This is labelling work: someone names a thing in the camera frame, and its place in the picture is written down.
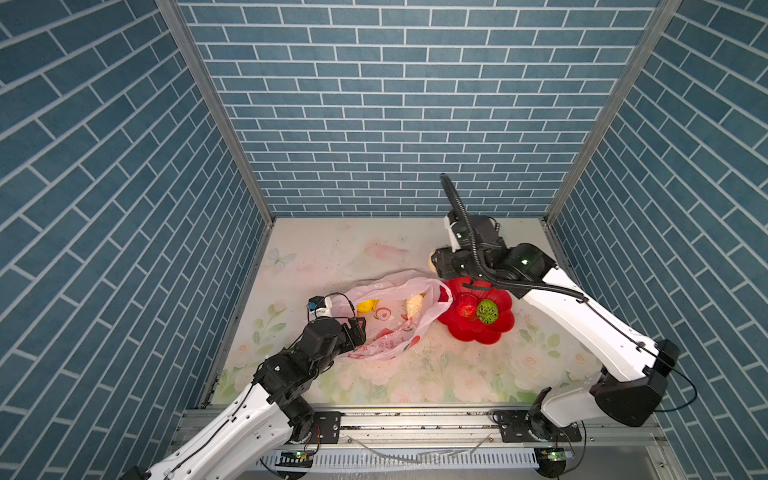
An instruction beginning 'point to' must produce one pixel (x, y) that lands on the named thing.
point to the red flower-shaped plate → (464, 329)
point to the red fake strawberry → (467, 305)
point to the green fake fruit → (487, 311)
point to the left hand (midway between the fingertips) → (357, 326)
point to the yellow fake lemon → (367, 306)
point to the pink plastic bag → (397, 308)
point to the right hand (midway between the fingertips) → (435, 254)
